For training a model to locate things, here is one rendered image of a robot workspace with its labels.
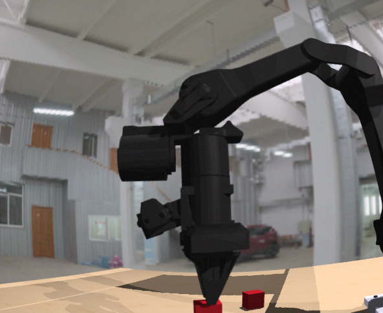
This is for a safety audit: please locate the red cube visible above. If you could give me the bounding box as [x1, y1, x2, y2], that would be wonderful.
[242, 290, 265, 310]
[193, 299, 223, 313]

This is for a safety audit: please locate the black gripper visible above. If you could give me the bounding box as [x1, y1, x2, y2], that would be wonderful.
[180, 176, 249, 305]

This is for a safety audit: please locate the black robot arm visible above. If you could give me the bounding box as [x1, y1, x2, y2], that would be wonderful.
[117, 38, 383, 253]

